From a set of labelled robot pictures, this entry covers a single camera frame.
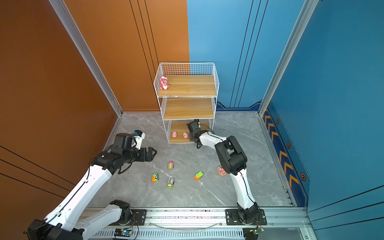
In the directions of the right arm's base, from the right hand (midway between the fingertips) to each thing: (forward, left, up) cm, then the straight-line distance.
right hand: (195, 134), depth 105 cm
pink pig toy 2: (-2, +6, +2) cm, 7 cm away
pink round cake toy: (-27, -16, 0) cm, 32 cm away
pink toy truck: (-24, +14, +1) cm, 27 cm away
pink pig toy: (-2, +14, +2) cm, 14 cm away
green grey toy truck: (-34, +13, 0) cm, 37 cm away
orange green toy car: (-31, +22, 0) cm, 39 cm away
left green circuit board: (-56, +34, -3) cm, 66 cm away
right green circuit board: (-56, -30, -3) cm, 63 cm away
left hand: (-22, +23, +16) cm, 36 cm away
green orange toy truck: (-30, -2, 0) cm, 30 cm away
